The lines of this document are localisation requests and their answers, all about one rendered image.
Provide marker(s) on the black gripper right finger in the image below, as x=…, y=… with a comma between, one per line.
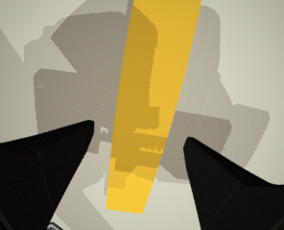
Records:
x=227, y=197

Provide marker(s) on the yellow bar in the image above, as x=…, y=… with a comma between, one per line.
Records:
x=158, y=45

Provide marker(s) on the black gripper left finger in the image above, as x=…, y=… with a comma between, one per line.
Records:
x=35, y=173

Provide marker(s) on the dark grey wedge on base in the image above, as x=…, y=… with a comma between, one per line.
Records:
x=53, y=226

